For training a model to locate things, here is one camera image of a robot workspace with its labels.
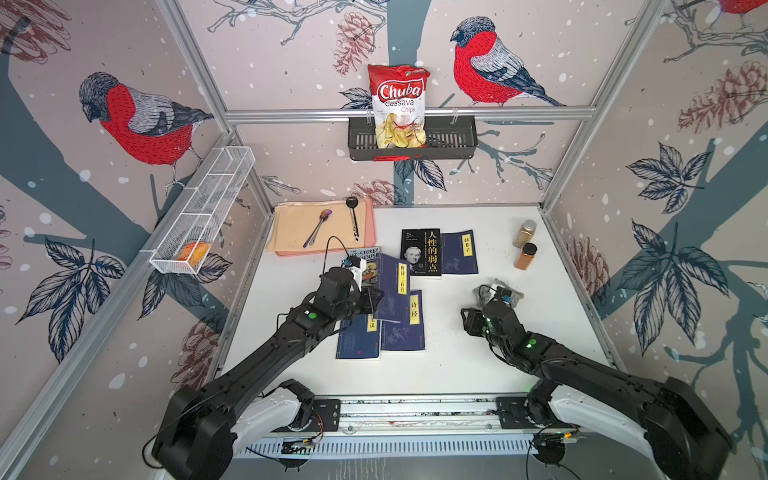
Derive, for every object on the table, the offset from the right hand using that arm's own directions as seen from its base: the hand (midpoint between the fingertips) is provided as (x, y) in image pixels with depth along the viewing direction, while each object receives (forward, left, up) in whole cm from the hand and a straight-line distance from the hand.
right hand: (466, 310), depth 87 cm
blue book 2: (-8, +31, -4) cm, 33 cm away
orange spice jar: (+19, -21, +2) cm, 28 cm away
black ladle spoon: (+48, +41, -3) cm, 63 cm away
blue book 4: (+5, +21, +7) cm, 23 cm away
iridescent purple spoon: (+41, +51, -3) cm, 66 cm away
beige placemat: (+36, +56, -4) cm, 66 cm away
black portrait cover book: (+26, +12, -4) cm, 29 cm away
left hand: (0, +23, +12) cm, 25 cm away
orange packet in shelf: (-3, +65, +30) cm, 72 cm away
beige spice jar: (+28, -23, +3) cm, 37 cm away
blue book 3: (-7, +18, -4) cm, 20 cm away
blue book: (+23, -1, -3) cm, 24 cm away
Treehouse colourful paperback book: (+21, +30, -3) cm, 37 cm away
